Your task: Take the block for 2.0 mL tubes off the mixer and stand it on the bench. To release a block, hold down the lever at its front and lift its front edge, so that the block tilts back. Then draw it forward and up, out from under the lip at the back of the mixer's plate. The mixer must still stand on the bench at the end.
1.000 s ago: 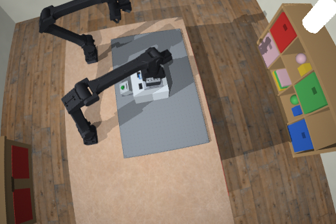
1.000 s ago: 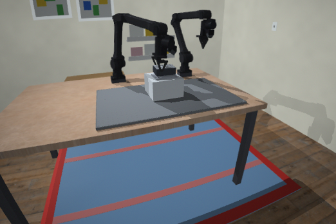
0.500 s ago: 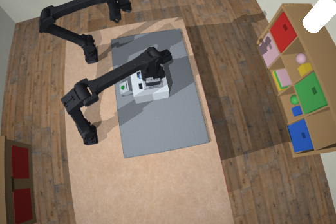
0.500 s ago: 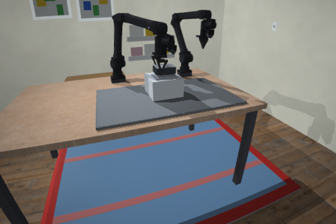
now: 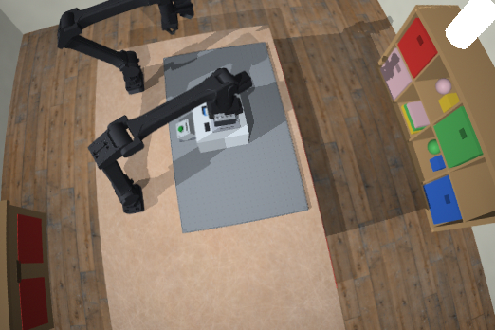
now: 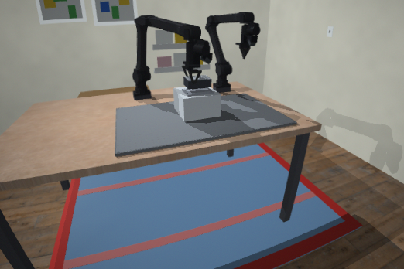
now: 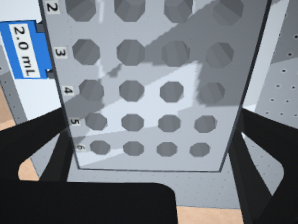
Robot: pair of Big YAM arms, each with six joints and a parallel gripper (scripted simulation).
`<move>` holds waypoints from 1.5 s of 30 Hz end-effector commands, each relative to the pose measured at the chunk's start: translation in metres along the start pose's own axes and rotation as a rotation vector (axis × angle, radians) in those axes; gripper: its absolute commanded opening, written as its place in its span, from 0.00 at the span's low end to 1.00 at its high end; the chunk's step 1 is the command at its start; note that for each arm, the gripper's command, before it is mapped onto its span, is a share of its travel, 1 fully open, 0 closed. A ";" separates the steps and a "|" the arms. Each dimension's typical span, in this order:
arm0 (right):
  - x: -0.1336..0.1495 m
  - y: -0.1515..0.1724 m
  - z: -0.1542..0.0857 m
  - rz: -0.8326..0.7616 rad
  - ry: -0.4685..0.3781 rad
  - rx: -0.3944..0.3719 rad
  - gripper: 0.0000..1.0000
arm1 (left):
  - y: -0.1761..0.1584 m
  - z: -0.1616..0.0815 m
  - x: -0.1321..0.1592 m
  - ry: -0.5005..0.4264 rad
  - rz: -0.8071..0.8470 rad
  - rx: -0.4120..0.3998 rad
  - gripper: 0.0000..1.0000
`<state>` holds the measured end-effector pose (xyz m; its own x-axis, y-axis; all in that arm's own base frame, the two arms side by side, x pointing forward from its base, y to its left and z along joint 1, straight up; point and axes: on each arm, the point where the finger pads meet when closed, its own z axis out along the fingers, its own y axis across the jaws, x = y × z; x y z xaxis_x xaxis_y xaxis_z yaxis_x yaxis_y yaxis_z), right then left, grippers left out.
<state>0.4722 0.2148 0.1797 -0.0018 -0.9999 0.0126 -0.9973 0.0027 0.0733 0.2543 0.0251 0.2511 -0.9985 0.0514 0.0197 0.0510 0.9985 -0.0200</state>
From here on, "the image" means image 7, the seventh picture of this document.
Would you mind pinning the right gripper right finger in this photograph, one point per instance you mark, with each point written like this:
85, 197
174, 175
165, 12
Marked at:
281, 142

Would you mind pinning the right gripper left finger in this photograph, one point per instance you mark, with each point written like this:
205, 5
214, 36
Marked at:
19, 142

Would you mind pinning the grey rectangular plate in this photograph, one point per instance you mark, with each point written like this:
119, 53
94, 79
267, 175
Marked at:
278, 101

